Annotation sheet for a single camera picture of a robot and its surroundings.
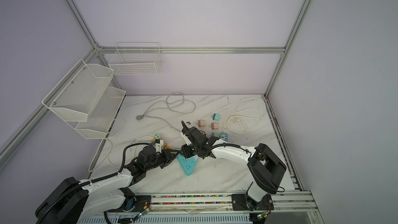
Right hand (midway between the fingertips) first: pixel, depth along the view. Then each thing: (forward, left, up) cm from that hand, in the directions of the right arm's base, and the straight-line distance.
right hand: (180, 152), depth 81 cm
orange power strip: (+6, +10, -6) cm, 13 cm away
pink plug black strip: (+23, -19, -8) cm, 31 cm away
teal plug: (+29, -20, -7) cm, 36 cm away
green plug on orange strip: (+11, +15, -2) cm, 18 cm away
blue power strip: (+14, -25, -8) cm, 30 cm away
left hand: (0, +1, -2) cm, 2 cm away
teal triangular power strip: (-5, -4, -3) cm, 7 cm away
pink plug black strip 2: (+24, -11, -8) cm, 28 cm away
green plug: (+16, -20, -7) cm, 26 cm away
